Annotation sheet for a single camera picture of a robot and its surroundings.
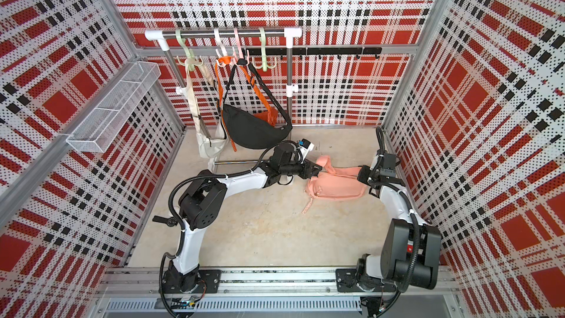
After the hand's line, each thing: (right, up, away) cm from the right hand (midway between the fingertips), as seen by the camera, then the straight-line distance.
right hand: (365, 172), depth 89 cm
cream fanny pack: (-63, +13, -3) cm, 64 cm away
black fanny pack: (-47, +18, +3) cm, 51 cm away
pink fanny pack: (-12, -6, +7) cm, 15 cm away
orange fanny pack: (-40, +25, +2) cm, 47 cm away
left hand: (-18, +2, -1) cm, 18 cm away
